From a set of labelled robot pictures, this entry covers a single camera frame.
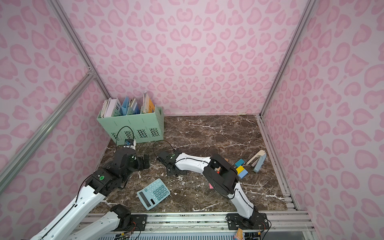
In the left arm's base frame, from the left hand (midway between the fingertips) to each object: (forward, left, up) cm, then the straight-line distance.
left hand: (141, 154), depth 75 cm
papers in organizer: (+30, +24, +4) cm, 39 cm away
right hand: (0, -14, -21) cm, 25 cm away
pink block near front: (-9, -35, -19) cm, 41 cm away
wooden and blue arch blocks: (+6, -65, -18) cm, 68 cm away
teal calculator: (-14, -4, -18) cm, 23 cm away
